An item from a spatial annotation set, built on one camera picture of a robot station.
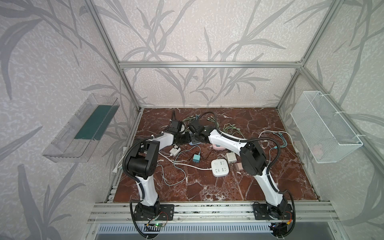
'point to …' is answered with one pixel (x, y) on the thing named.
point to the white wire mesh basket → (327, 136)
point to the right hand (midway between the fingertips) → (195, 132)
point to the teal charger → (196, 158)
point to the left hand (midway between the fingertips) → (192, 134)
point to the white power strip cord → (187, 165)
